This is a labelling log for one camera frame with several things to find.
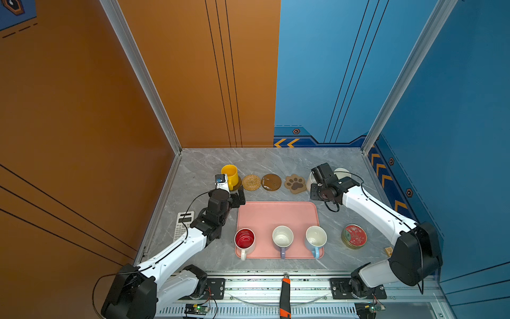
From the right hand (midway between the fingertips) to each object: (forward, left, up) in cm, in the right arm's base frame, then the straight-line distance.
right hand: (314, 192), depth 86 cm
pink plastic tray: (-6, +23, -12) cm, 27 cm away
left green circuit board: (-40, +47, -13) cm, 63 cm away
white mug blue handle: (-16, 0, -11) cm, 19 cm away
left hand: (0, +35, +6) cm, 35 cm away
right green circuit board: (-41, -14, -13) cm, 45 cm away
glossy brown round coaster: (+15, +18, -12) cm, 26 cm away
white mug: (-6, +5, +17) cm, 19 cm away
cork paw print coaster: (+13, +5, -11) cm, 18 cm away
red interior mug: (-17, +31, -10) cm, 37 cm away
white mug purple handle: (-15, +14, -11) cm, 24 cm away
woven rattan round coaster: (+15, +29, -12) cm, 34 cm away
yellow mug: (+12, +37, -2) cm, 39 cm away
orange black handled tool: (-40, +15, -12) cm, 45 cm away
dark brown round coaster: (+12, +36, -10) cm, 39 cm away
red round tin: (-16, -16, -9) cm, 24 cm away
